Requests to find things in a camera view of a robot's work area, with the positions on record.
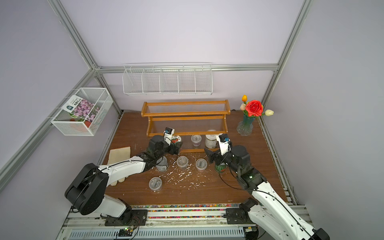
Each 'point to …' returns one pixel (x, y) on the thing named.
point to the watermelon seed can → (221, 168)
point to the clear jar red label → (201, 164)
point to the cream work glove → (118, 155)
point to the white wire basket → (64, 122)
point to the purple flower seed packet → (81, 109)
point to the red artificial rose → (254, 108)
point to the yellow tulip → (244, 98)
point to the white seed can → (211, 141)
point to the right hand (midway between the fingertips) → (212, 144)
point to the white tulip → (269, 112)
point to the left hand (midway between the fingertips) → (176, 140)
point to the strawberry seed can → (176, 139)
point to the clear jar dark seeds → (182, 162)
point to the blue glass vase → (245, 127)
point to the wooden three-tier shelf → (199, 124)
